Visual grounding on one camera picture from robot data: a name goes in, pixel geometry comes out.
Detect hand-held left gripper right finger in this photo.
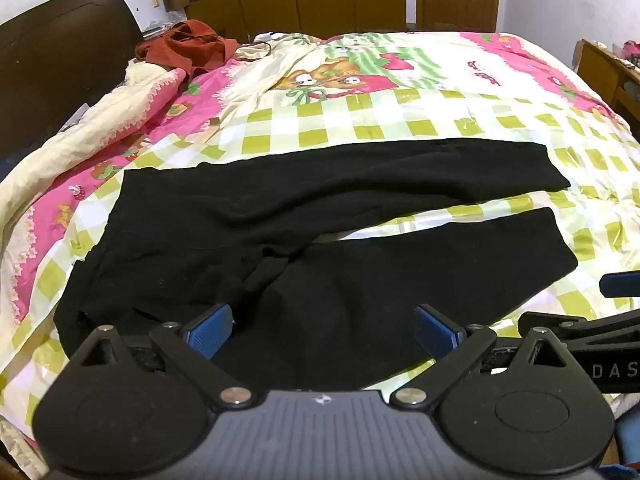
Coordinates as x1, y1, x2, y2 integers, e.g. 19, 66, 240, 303
389, 303, 577, 409

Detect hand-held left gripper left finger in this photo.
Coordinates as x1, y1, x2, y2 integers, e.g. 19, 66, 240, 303
69, 303, 252, 409

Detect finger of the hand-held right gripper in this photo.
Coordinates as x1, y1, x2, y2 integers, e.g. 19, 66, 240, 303
518, 309, 640, 356
599, 270, 640, 299

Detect black pants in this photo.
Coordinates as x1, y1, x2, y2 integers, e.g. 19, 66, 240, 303
52, 139, 580, 392

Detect person's blue clothing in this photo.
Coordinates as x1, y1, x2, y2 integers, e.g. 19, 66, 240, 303
595, 407, 640, 480

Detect wooden side desk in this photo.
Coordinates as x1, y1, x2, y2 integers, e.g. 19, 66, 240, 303
574, 39, 640, 133

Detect checked cartoon print quilt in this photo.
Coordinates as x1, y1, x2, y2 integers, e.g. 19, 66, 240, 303
0, 30, 640, 480

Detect cream blanket with pink trim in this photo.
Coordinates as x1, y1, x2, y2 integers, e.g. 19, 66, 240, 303
0, 57, 193, 241

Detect rust red garment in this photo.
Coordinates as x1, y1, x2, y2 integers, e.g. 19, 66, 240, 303
134, 19, 240, 81

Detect dark wooden headboard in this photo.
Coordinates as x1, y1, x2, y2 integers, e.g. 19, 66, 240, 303
0, 0, 147, 161

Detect clear plastic bags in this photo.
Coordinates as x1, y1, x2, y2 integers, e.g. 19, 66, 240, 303
141, 10, 187, 42

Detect wooden wardrobe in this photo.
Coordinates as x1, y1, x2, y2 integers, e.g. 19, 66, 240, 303
154, 0, 422, 44

